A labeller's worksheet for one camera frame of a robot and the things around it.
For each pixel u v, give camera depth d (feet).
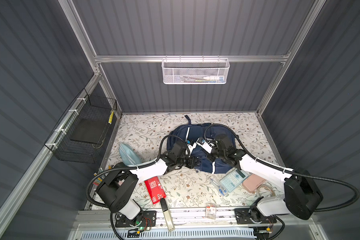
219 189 2.69
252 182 2.69
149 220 2.37
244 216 2.41
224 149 2.14
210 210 2.43
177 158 2.24
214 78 2.92
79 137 2.28
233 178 2.78
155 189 2.77
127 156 2.99
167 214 2.37
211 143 2.42
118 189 1.46
